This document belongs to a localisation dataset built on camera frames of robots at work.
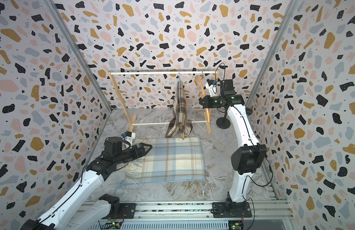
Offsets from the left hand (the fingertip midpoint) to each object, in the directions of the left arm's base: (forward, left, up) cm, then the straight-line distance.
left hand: (149, 148), depth 77 cm
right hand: (+22, -28, +13) cm, 38 cm away
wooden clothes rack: (+39, +23, -19) cm, 50 cm away
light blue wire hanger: (+37, -16, +4) cm, 41 cm away
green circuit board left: (-32, +17, -19) cm, 41 cm away
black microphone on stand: (+32, -50, -18) cm, 62 cm away
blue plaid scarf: (+2, -10, -18) cm, 21 cm away
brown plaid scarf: (+15, -16, +1) cm, 22 cm away
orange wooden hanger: (+51, -29, +8) cm, 59 cm away
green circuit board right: (-33, -44, -20) cm, 58 cm away
